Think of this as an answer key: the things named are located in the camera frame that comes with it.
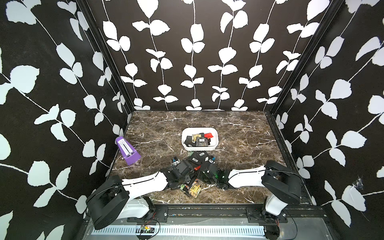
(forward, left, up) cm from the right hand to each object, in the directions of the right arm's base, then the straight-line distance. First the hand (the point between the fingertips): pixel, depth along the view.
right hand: (191, 172), depth 85 cm
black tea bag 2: (+21, -6, 0) cm, 22 cm away
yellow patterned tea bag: (-9, -2, -3) cm, 9 cm away
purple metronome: (+9, +37, +3) cm, 39 cm away
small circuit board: (-27, +21, -3) cm, 34 cm away
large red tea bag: (+27, -11, -1) cm, 29 cm away
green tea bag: (-7, +5, -3) cm, 9 cm away
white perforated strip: (-27, -11, -4) cm, 29 cm away
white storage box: (+23, -15, -2) cm, 28 cm away
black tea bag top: (+11, -4, -2) cm, 12 cm away
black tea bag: (+23, +3, -3) cm, 23 cm away
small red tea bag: (-5, -3, +19) cm, 20 cm away
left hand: (-1, +1, -2) cm, 2 cm away
